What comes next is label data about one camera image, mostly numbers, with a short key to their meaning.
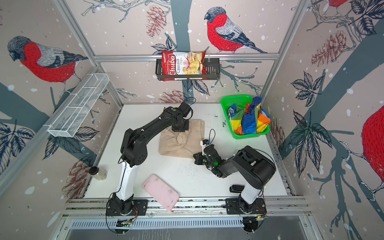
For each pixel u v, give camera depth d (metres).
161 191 0.77
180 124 0.80
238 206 0.73
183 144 0.92
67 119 0.74
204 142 0.85
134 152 0.55
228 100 1.14
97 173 0.77
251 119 0.95
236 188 0.78
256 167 0.49
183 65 0.88
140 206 0.73
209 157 0.72
